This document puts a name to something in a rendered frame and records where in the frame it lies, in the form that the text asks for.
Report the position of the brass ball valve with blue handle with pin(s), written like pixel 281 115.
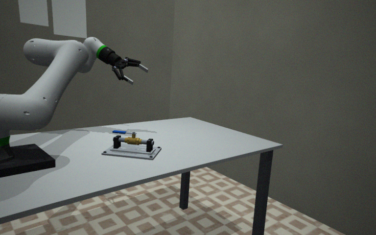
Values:
pixel 132 140

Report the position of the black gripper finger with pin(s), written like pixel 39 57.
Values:
pixel 122 77
pixel 134 63

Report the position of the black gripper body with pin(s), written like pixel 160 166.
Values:
pixel 114 60

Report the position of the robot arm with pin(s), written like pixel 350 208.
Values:
pixel 34 109

